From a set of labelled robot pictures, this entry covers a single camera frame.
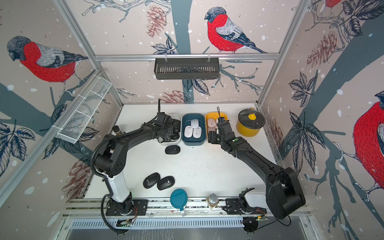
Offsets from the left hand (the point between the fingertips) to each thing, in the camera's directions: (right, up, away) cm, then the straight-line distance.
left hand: (169, 126), depth 98 cm
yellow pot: (+49, -3, -5) cm, 49 cm away
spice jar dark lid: (-35, -1, -3) cm, 35 cm away
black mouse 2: (-7, -29, -17) cm, 34 cm away
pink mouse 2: (+29, -2, +3) cm, 29 cm away
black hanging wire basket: (+11, +42, +9) cm, 44 cm away
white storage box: (+4, -9, -6) cm, 12 cm away
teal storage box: (+11, +6, +9) cm, 15 cm away
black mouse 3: (+1, -29, -18) cm, 34 cm away
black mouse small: (+4, -6, 0) cm, 7 cm away
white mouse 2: (+19, -4, +3) cm, 20 cm away
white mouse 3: (+12, -4, +3) cm, 13 cm away
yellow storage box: (+31, +7, +9) cm, 34 cm away
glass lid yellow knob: (+54, +6, -3) cm, 54 cm away
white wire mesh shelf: (-49, +3, -16) cm, 52 cm away
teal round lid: (+10, -33, -28) cm, 44 cm away
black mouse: (+3, -14, -6) cm, 16 cm away
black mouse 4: (+4, 0, +3) cm, 5 cm away
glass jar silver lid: (+25, -31, -32) cm, 51 cm away
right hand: (+28, -3, -10) cm, 30 cm away
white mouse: (+17, +2, +6) cm, 18 cm away
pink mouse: (+29, +2, +5) cm, 29 cm away
